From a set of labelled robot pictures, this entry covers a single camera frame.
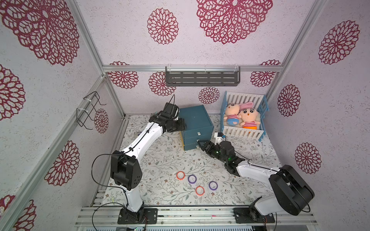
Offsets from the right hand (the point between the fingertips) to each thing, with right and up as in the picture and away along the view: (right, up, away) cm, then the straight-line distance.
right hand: (201, 144), depth 86 cm
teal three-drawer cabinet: (-2, +11, -1) cm, 11 cm away
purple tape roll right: (+5, -26, -3) cm, 26 cm away
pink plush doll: (+25, +23, +19) cm, 39 cm away
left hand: (-11, +10, -1) cm, 15 cm away
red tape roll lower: (-1, -26, -4) cm, 27 cm away
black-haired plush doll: (+35, +19, +14) cm, 42 cm away
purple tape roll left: (-6, -23, -1) cm, 24 cm away
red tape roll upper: (-13, -21, 0) cm, 25 cm away
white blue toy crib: (+48, +28, +24) cm, 60 cm away
